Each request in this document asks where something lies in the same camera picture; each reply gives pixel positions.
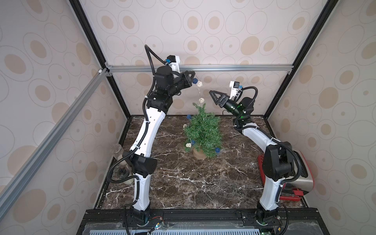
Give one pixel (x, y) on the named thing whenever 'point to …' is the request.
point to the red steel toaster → (294, 190)
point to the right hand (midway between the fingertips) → (217, 92)
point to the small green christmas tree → (202, 131)
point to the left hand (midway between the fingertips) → (200, 69)
